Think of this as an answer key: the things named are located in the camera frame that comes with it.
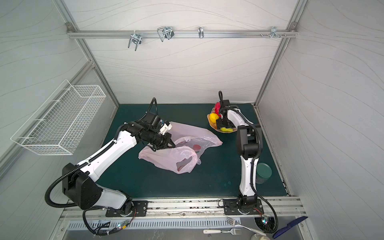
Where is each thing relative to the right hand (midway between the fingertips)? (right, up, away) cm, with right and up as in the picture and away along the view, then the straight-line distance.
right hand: (229, 122), depth 102 cm
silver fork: (-5, -47, -32) cm, 57 cm away
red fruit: (-22, -16, -7) cm, 28 cm away
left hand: (-33, -10, -26) cm, 43 cm away
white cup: (+5, -51, -35) cm, 62 cm away
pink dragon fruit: (-8, +10, +2) cm, 13 cm away
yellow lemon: (-10, +4, +2) cm, 11 cm away
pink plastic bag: (-26, -9, -22) cm, 35 cm away
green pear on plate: (-2, -5, -4) cm, 6 cm away
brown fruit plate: (-10, -2, +1) cm, 10 cm away
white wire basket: (-87, -1, -34) cm, 93 cm away
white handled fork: (-5, -49, -34) cm, 60 cm away
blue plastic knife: (+17, -49, -34) cm, 62 cm away
